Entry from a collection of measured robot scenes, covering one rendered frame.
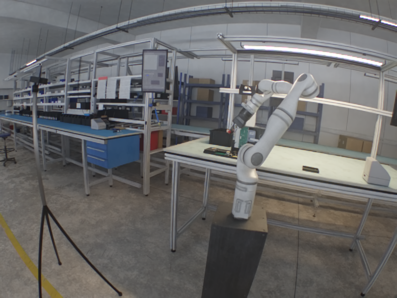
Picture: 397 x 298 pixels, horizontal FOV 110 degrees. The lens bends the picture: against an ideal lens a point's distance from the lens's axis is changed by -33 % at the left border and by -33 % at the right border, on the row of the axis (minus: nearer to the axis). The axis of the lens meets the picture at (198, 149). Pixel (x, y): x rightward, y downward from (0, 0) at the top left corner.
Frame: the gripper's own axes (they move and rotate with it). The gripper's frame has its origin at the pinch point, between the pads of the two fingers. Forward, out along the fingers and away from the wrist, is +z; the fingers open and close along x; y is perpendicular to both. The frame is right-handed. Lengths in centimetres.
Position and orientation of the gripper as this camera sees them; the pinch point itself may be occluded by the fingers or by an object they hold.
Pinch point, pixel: (229, 132)
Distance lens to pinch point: 125.9
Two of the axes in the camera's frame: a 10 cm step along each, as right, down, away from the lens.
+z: -5.6, 7.2, 4.1
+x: -7.0, -6.7, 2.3
